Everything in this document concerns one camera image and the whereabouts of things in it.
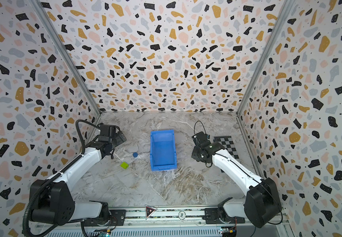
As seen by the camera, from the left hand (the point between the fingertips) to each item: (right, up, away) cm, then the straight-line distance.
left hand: (118, 136), depth 86 cm
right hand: (+45, -10, -2) cm, 46 cm away
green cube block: (+1, -19, +6) cm, 20 cm away
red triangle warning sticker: (+21, -38, -11) cm, 44 cm away
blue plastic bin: (+25, -11, +13) cm, 30 cm away
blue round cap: (+6, -13, +11) cm, 18 cm away
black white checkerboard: (+69, -5, +16) cm, 71 cm away
